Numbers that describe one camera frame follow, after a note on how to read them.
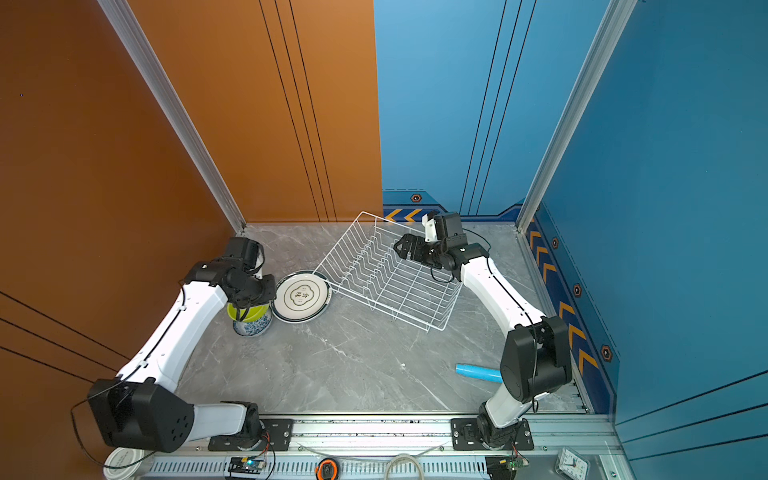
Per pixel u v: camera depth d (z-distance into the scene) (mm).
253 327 915
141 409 391
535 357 446
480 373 831
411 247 755
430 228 774
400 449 725
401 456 698
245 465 706
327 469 668
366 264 1029
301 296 965
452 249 653
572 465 680
